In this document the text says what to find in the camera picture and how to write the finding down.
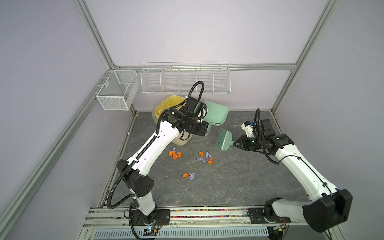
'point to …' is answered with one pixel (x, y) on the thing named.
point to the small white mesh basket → (118, 90)
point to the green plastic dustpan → (217, 114)
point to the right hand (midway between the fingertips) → (234, 145)
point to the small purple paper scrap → (174, 149)
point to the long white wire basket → (178, 78)
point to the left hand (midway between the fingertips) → (205, 132)
